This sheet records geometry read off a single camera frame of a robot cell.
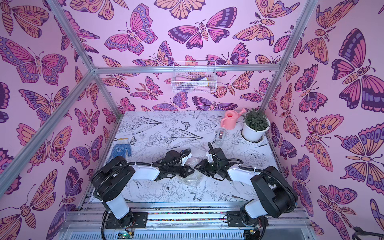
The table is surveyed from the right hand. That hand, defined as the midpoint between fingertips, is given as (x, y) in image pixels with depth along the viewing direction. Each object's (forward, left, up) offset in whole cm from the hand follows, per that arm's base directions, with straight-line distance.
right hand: (196, 167), depth 87 cm
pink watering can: (+33, -23, +3) cm, 40 cm away
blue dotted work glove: (+13, +51, -4) cm, 53 cm away
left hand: (-2, 0, -3) cm, 3 cm away
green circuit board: (-33, +34, -7) cm, 47 cm away
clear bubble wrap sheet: (-8, 0, -2) cm, 8 cm away
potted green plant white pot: (+24, -36, +12) cm, 45 cm away
